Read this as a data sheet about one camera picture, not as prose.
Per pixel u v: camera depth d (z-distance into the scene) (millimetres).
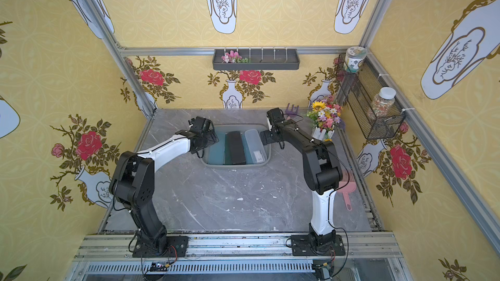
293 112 1211
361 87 966
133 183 490
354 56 843
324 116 948
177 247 732
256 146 1004
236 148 996
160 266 731
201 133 764
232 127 1166
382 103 653
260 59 923
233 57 878
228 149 986
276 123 744
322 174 525
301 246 732
